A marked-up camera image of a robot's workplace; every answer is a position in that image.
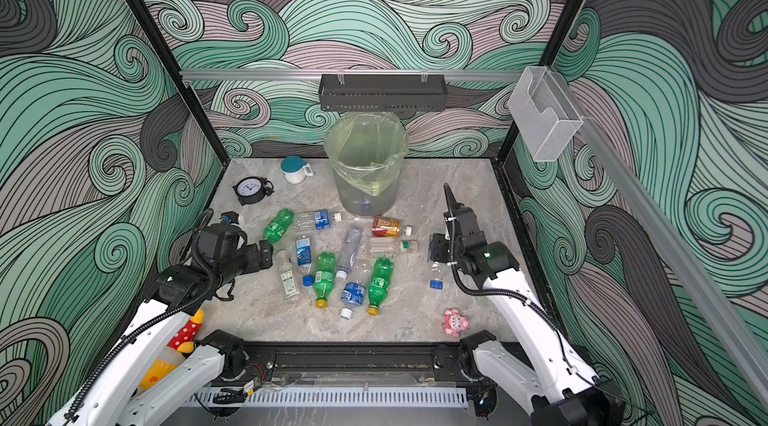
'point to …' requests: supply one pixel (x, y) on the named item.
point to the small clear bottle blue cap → (436, 280)
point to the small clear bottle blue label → (354, 291)
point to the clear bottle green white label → (288, 276)
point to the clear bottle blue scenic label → (304, 258)
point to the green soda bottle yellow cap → (324, 278)
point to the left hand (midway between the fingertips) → (257, 247)
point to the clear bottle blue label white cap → (316, 219)
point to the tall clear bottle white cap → (351, 246)
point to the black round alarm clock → (251, 190)
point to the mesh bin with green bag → (367, 151)
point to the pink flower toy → (454, 323)
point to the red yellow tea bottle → (382, 227)
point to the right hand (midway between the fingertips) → (438, 244)
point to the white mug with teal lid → (295, 169)
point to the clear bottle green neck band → (391, 246)
